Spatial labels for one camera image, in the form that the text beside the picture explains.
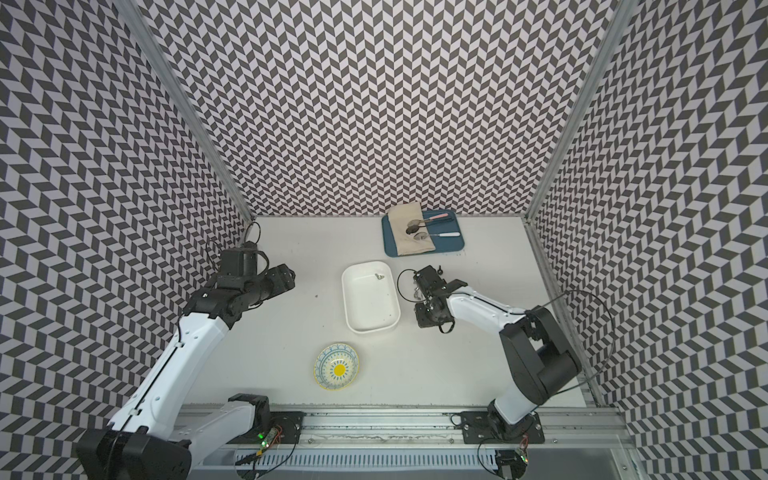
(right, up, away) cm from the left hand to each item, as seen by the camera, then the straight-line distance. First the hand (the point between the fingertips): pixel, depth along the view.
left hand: (282, 281), depth 79 cm
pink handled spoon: (+37, +18, +36) cm, 55 cm away
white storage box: (+22, -7, +18) cm, 29 cm away
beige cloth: (+31, +21, +39) cm, 54 cm away
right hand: (+40, -14, +10) cm, 43 cm away
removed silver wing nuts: (+36, -3, -2) cm, 36 cm away
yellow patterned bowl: (+14, -25, +4) cm, 28 cm away
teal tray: (+49, +15, +36) cm, 63 cm away
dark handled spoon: (+36, +15, +35) cm, 52 cm away
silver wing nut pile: (+24, -1, +23) cm, 33 cm away
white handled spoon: (+40, +13, +33) cm, 53 cm away
